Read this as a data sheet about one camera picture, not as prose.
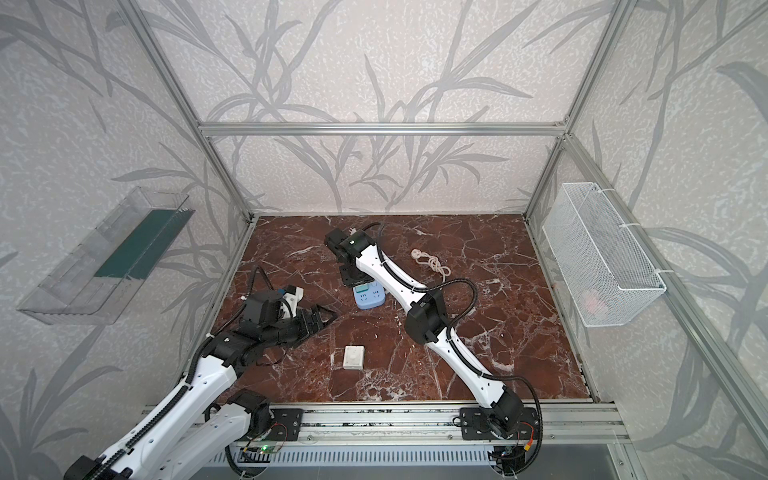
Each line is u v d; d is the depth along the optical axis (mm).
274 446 707
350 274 844
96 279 644
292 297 737
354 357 824
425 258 1050
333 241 764
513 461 696
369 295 940
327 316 715
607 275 615
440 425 753
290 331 668
